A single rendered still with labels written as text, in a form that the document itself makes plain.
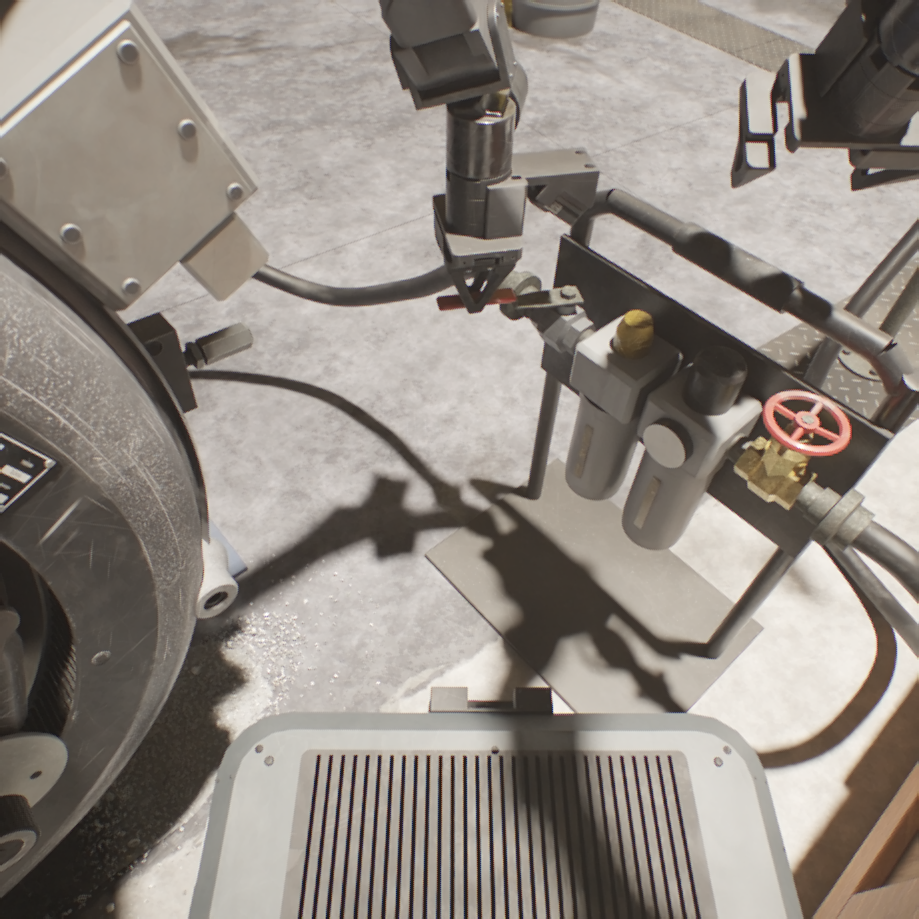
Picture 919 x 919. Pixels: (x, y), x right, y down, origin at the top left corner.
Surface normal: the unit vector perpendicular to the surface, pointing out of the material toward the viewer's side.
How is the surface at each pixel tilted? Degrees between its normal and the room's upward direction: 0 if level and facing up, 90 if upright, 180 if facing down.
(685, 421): 45
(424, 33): 121
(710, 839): 0
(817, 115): 30
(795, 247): 0
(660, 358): 0
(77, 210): 90
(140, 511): 90
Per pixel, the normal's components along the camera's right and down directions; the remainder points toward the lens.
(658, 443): -0.76, 0.50
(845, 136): 0.02, -0.15
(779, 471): -0.44, 0.69
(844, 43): -1.00, -0.01
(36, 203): 0.66, 0.60
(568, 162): 0.02, -0.62
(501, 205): 0.22, 0.76
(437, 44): -0.27, 0.54
